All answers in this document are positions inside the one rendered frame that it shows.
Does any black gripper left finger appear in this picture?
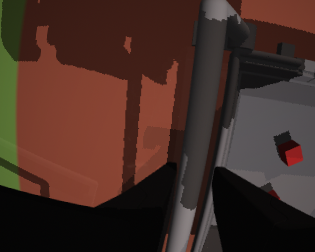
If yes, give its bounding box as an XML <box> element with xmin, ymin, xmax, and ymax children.
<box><xmin>0</xmin><ymin>162</ymin><xmax>177</xmax><ymax>252</ymax></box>

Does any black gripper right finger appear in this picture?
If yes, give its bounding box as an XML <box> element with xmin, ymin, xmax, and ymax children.
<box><xmin>212</xmin><ymin>166</ymin><xmax>315</xmax><ymax>252</ymax></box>

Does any small red block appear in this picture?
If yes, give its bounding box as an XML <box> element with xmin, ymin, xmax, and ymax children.
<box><xmin>278</xmin><ymin>141</ymin><xmax>304</xmax><ymax>166</ymax></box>

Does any grey plastic tray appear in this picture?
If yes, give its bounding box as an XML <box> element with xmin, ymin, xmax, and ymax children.
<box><xmin>190</xmin><ymin>22</ymin><xmax>315</xmax><ymax>252</ymax></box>

